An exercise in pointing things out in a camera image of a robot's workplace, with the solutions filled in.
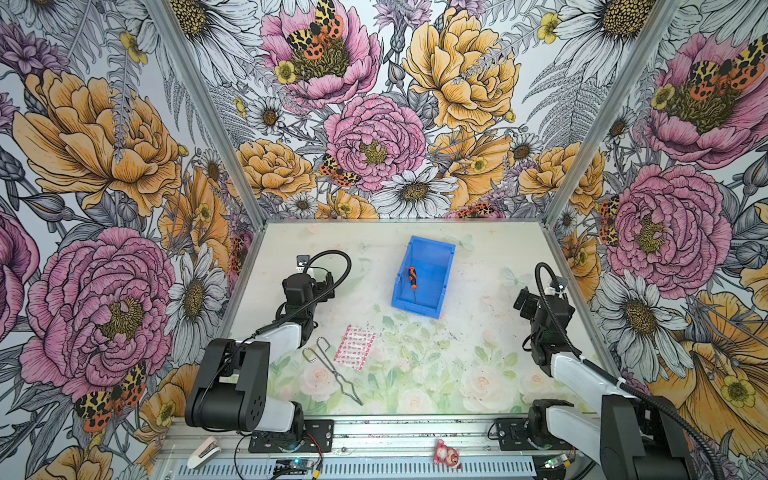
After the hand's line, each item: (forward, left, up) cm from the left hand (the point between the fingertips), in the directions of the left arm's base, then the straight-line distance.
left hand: (313, 282), depth 93 cm
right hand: (-8, -67, +1) cm, 67 cm away
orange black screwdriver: (+6, -31, -6) cm, 32 cm away
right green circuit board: (-46, -62, -9) cm, 77 cm away
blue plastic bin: (+7, -35, -8) cm, 36 cm away
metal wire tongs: (-27, -11, -9) cm, 31 cm away
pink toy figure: (-44, -35, -4) cm, 56 cm away
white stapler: (-42, +20, -6) cm, 47 cm away
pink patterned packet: (-17, -13, -9) cm, 23 cm away
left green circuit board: (-45, 0, -9) cm, 46 cm away
